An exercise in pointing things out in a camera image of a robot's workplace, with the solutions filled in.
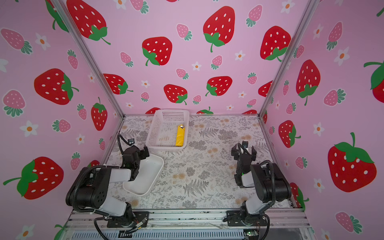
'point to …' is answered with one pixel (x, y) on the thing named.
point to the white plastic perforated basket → (162, 132)
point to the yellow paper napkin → (180, 139)
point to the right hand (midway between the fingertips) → (245, 145)
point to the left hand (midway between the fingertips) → (137, 147)
